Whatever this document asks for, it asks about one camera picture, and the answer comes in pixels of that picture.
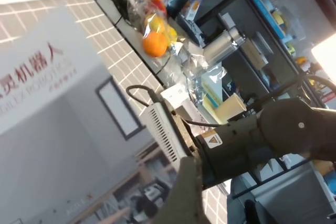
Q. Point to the white robot catalogue book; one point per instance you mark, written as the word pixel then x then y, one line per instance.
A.
pixel 73 147

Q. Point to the purple snack box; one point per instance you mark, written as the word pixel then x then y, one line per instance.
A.
pixel 190 9

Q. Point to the black storage shelf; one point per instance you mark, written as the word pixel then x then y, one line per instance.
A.
pixel 262 67

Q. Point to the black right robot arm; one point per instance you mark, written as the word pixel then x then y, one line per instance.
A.
pixel 288 126

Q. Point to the grey checked tablecloth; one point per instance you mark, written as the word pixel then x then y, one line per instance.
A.
pixel 18 19

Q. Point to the white small box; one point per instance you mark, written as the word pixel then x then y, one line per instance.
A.
pixel 175 95

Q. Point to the silver metal cylinder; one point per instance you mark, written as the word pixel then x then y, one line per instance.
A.
pixel 224 45

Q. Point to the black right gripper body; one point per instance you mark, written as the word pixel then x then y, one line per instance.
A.
pixel 187 137

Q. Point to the white vented camera box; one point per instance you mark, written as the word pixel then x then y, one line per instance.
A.
pixel 158 120

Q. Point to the yellow paper cup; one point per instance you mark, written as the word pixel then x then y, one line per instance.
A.
pixel 230 108

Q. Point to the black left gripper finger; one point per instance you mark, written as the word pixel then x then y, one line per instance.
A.
pixel 184 203

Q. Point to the bag of oranges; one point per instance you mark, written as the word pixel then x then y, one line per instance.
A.
pixel 149 18

